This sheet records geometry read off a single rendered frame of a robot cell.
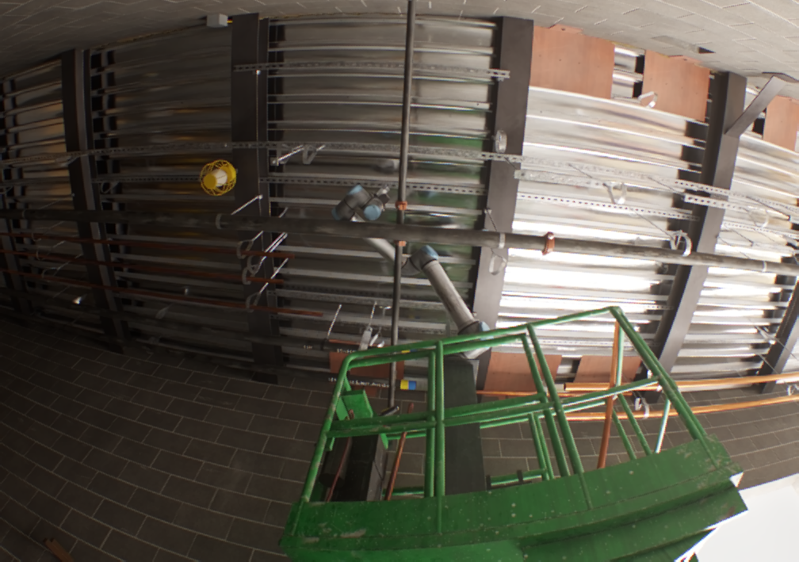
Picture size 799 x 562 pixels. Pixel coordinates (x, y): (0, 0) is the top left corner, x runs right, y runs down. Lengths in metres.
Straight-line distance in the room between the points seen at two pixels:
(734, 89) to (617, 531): 3.12
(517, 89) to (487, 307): 1.60
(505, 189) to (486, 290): 0.77
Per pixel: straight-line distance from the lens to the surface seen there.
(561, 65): 3.09
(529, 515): 1.36
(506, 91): 2.78
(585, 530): 1.38
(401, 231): 2.23
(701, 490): 1.47
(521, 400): 1.78
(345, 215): 2.35
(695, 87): 3.62
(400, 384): 3.15
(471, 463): 1.75
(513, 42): 2.82
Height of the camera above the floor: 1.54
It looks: 67 degrees up
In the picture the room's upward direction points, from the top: 11 degrees clockwise
